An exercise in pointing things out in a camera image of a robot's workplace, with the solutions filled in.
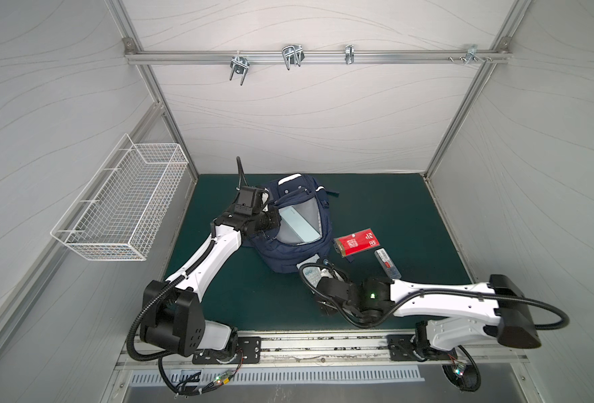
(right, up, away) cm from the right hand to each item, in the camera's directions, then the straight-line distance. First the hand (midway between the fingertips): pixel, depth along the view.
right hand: (323, 290), depth 74 cm
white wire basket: (-58, +23, -7) cm, 63 cm away
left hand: (-14, +21, +9) cm, 27 cm away
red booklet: (+15, +10, +23) cm, 30 cm away
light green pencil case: (-9, +19, +22) cm, 30 cm away
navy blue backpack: (-13, +10, +10) cm, 20 cm away
